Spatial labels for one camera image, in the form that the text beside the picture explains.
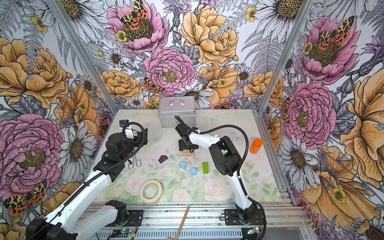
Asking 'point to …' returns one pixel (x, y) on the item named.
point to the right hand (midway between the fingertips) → (188, 150)
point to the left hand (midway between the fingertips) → (140, 133)
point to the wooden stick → (182, 222)
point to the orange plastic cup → (256, 146)
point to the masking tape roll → (154, 200)
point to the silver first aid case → (183, 107)
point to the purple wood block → (162, 158)
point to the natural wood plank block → (189, 154)
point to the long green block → (205, 167)
